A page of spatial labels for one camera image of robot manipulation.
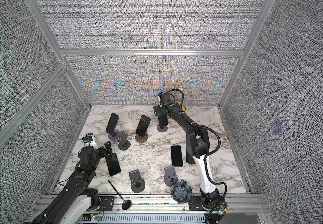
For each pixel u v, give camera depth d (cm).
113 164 87
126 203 73
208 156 58
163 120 94
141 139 98
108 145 78
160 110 90
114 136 100
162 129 106
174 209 73
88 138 70
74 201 53
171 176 77
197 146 59
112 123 98
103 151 75
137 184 76
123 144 91
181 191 76
